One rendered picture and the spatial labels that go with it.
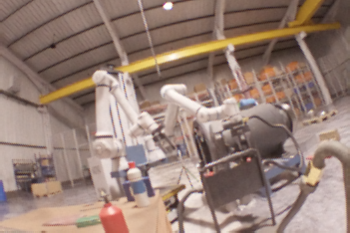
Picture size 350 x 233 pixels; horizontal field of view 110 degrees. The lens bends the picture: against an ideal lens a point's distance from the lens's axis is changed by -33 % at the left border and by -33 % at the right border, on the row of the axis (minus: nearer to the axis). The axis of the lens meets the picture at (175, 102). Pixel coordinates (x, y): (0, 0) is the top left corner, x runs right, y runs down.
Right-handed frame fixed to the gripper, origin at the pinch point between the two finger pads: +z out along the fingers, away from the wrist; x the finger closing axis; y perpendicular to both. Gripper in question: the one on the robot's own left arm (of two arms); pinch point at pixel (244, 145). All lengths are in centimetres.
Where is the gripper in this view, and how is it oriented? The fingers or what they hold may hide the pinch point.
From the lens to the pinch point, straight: 127.2
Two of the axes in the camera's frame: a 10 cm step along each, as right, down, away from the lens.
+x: 8.7, -3.6, -3.3
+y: -4.0, -1.3, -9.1
